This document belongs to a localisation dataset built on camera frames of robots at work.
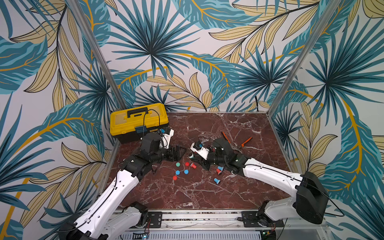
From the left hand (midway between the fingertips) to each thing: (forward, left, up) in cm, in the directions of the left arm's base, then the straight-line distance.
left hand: (180, 151), depth 72 cm
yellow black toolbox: (+24, +37, -7) cm, 44 cm away
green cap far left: (+4, +3, -23) cm, 24 cm away
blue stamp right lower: (-6, -21, -21) cm, 30 cm away
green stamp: (-1, -5, -2) cm, 6 cm away
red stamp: (+3, -7, -21) cm, 22 cm away
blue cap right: (0, -3, -24) cm, 24 cm away
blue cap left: (-1, +3, -24) cm, 24 cm away
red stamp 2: (-2, -22, -20) cm, 30 cm away
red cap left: (-4, +4, -24) cm, 25 cm away
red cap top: (+4, -3, -23) cm, 23 cm away
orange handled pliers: (+17, -35, -23) cm, 45 cm away
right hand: (+1, -6, -5) cm, 8 cm away
